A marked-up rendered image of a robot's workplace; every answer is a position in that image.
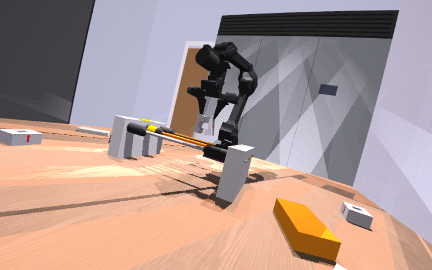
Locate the orange rectangular block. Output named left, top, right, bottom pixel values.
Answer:
left=273, top=198, right=342, bottom=261

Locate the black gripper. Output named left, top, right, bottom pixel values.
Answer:
left=187, top=73, right=239, bottom=119

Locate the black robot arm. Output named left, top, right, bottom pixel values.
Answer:
left=195, top=42, right=258, bottom=146

